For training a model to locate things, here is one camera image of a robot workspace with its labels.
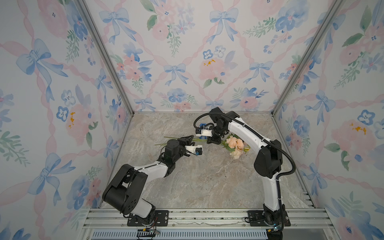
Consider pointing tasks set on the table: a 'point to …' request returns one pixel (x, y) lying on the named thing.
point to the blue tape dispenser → (203, 137)
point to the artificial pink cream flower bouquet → (233, 144)
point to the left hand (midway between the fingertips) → (191, 135)
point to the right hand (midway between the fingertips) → (210, 138)
